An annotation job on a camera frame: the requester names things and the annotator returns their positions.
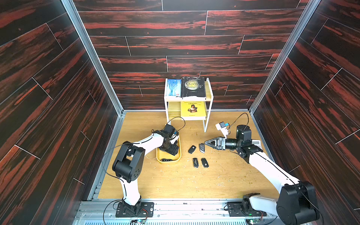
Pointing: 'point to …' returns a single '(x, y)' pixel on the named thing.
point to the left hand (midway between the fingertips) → (173, 150)
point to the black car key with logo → (205, 162)
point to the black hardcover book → (193, 88)
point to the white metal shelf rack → (173, 104)
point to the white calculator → (257, 142)
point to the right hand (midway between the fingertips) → (207, 141)
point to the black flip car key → (191, 149)
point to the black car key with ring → (202, 147)
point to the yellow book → (193, 110)
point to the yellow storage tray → (161, 154)
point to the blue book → (174, 88)
